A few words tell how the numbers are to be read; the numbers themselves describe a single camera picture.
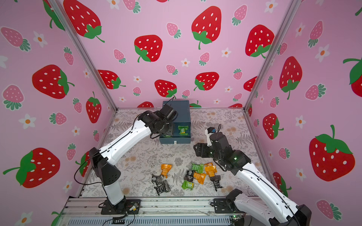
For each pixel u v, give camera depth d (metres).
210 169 0.86
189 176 0.83
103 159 0.44
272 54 0.86
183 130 0.86
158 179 0.82
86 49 0.85
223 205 0.73
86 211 0.73
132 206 0.72
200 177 0.84
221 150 0.53
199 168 0.87
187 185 0.80
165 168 0.87
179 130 0.86
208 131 0.67
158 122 0.54
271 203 0.40
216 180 0.83
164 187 0.80
